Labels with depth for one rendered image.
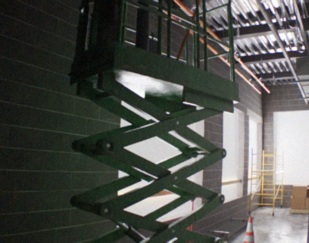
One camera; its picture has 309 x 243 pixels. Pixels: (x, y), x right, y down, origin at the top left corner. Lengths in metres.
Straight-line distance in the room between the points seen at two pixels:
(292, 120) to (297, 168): 1.73
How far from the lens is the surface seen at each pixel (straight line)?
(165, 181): 2.50
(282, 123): 11.69
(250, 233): 5.09
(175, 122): 2.59
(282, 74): 10.27
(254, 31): 6.87
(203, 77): 2.77
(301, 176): 11.52
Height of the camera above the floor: 1.57
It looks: 7 degrees up
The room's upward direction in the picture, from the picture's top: 2 degrees clockwise
